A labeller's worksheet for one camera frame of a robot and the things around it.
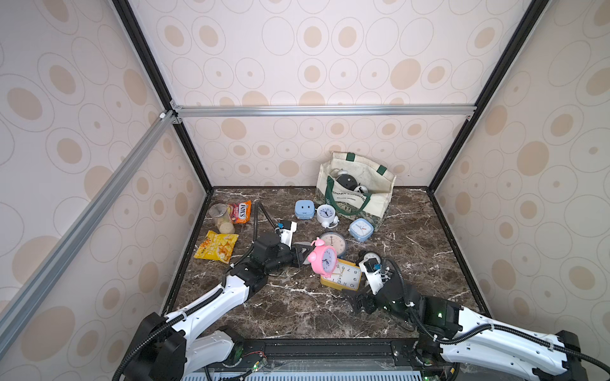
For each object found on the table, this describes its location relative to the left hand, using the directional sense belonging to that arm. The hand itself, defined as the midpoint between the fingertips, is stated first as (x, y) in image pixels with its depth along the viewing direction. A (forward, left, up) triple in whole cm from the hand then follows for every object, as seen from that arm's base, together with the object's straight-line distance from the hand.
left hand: (319, 249), depth 76 cm
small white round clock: (+27, -4, -17) cm, 32 cm away
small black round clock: (+7, -20, -15) cm, 26 cm away
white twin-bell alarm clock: (+36, -20, -9) cm, 42 cm away
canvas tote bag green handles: (+35, -26, -2) cm, 44 cm away
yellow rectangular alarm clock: (-2, -11, -16) cm, 19 cm away
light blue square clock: (+30, +6, -16) cm, 34 cm away
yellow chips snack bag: (+10, +40, -16) cm, 44 cm away
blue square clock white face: (+19, -19, -16) cm, 31 cm away
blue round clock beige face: (+14, -8, -16) cm, 23 cm away
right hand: (-9, -13, -4) cm, 16 cm away
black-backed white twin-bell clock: (+40, -13, -7) cm, 43 cm away
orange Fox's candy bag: (+28, +34, -16) cm, 47 cm away
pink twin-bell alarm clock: (-1, -2, -3) cm, 4 cm away
